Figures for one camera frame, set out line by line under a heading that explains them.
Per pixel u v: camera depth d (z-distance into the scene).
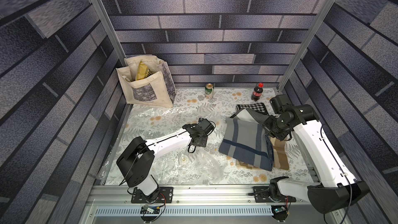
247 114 0.96
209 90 1.07
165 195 0.74
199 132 0.66
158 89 0.98
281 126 0.57
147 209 0.71
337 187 0.37
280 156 0.84
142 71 0.97
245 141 0.81
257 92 1.06
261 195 0.73
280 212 0.72
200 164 0.83
